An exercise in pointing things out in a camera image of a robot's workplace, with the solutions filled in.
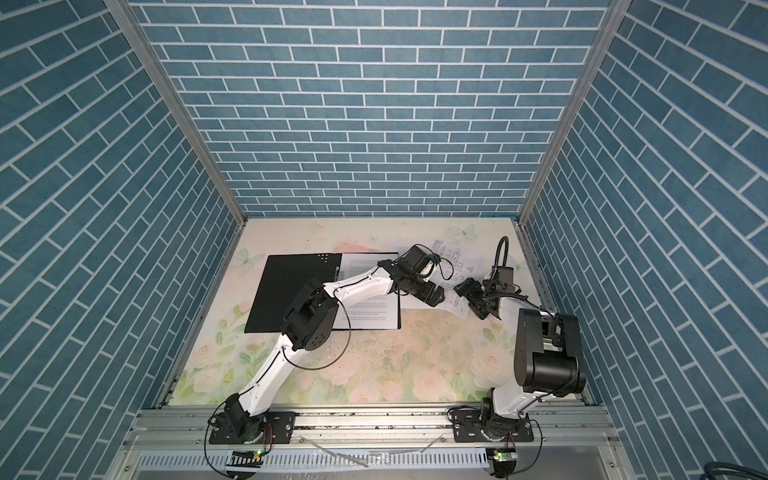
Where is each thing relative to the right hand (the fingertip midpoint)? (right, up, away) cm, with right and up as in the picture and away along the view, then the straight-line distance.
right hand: (461, 291), depth 96 cm
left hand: (-9, -1, +2) cm, 9 cm away
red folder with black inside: (-61, +3, +7) cm, 61 cm away
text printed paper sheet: (-27, -7, -1) cm, 28 cm away
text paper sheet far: (-17, -2, -6) cm, 18 cm away
